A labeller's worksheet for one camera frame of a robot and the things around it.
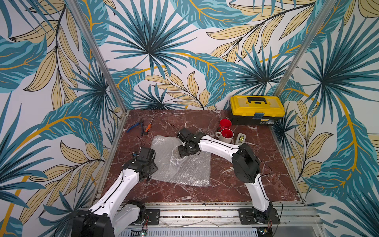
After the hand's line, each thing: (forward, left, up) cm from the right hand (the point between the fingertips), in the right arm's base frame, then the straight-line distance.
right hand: (183, 152), depth 92 cm
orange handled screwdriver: (+24, +25, -3) cm, 35 cm away
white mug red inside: (+12, -29, -1) cm, 31 cm away
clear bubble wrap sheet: (-10, -6, -3) cm, 13 cm away
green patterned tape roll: (+8, -38, +1) cm, 39 cm away
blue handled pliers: (+26, +35, -3) cm, 44 cm away
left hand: (-13, +19, +1) cm, 23 cm away
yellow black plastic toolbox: (+25, -50, +11) cm, 57 cm away
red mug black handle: (+20, -29, +2) cm, 36 cm away
